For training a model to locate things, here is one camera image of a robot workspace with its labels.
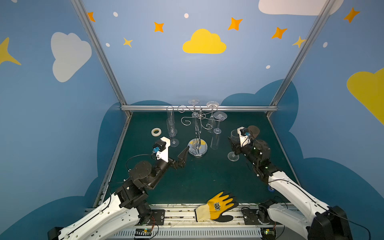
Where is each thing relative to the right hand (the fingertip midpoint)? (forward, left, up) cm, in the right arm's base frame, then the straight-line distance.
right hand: (236, 134), depth 79 cm
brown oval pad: (+13, -16, -12) cm, 24 cm away
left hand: (-15, +29, +12) cm, 35 cm away
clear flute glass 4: (+15, +13, +7) cm, 21 cm away
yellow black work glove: (-32, +10, -21) cm, 40 cm away
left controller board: (-44, +46, -25) cm, 68 cm away
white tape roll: (+15, +52, -22) cm, 58 cm away
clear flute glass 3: (+7, +37, -10) cm, 39 cm away
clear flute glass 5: (+4, +10, +9) cm, 14 cm away
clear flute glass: (-3, +2, +3) cm, 5 cm away
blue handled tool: (-30, -8, +6) cm, 32 cm away
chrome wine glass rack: (+5, +20, -24) cm, 32 cm away
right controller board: (-41, -16, -27) cm, 52 cm away
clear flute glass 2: (+16, +39, -2) cm, 42 cm away
